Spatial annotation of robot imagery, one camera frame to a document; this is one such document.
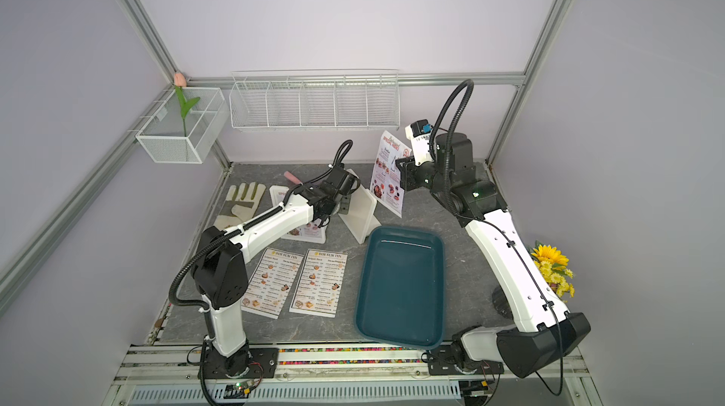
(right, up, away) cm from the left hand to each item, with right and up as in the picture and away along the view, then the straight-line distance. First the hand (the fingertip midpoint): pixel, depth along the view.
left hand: (338, 199), depth 89 cm
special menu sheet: (+14, +5, -14) cm, 21 cm away
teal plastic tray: (+20, -27, -2) cm, 34 cm away
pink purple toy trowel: (-22, +8, +24) cm, 33 cm away
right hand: (+17, +10, -20) cm, 29 cm away
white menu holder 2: (+7, -7, +10) cm, 14 cm away
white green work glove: (-40, -3, +17) cm, 43 cm away
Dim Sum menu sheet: (-6, -27, 0) cm, 27 cm away
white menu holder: (-12, -14, +5) cm, 19 cm away
